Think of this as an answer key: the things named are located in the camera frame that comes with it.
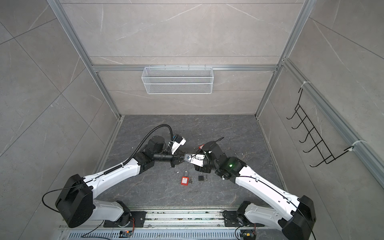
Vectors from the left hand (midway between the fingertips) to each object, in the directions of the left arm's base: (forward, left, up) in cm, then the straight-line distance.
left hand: (190, 155), depth 74 cm
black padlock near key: (-4, -6, -21) cm, 22 cm away
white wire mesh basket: (+53, +7, +10) cm, 54 cm away
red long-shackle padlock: (-5, +3, -19) cm, 20 cm away
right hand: (+1, -4, -1) cm, 4 cm away
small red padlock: (+17, -7, -19) cm, 26 cm away
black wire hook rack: (-6, -57, +12) cm, 59 cm away
